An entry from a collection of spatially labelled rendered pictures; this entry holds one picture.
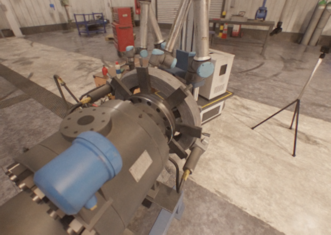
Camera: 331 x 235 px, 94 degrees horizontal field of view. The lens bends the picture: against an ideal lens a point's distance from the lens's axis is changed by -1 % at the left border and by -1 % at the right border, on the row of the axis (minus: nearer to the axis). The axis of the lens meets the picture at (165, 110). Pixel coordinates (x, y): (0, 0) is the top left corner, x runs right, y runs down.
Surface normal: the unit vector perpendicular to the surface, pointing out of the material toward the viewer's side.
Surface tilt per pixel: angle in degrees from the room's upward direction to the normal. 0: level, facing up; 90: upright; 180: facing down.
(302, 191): 0
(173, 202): 0
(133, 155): 50
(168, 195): 0
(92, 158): 41
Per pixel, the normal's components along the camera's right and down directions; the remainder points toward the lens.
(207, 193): 0.00, -0.82
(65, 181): 0.49, -0.53
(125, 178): 0.74, -0.22
